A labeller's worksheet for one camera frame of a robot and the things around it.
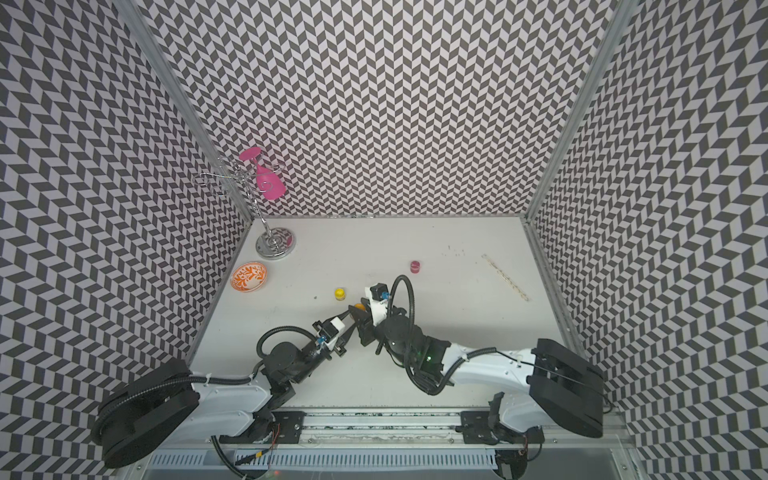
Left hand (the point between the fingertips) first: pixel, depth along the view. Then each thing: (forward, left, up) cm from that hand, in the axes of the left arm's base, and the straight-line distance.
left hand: (354, 312), depth 76 cm
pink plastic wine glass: (+46, +34, +5) cm, 57 cm away
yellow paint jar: (+14, +8, -15) cm, 22 cm away
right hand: (-1, 0, +1) cm, 2 cm away
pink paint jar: (+24, -17, -14) cm, 32 cm away
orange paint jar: (0, -2, +3) cm, 4 cm away
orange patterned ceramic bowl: (+20, +39, -14) cm, 46 cm away
